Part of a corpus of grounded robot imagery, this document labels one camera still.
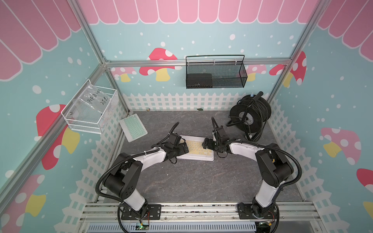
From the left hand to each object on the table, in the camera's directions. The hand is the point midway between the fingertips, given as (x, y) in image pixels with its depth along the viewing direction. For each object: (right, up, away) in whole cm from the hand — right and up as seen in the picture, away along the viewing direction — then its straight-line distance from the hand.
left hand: (189, 154), depth 90 cm
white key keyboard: (+10, -3, +2) cm, 11 cm away
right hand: (+12, +5, +3) cm, 13 cm away
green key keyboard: (-43, +16, +19) cm, 49 cm away
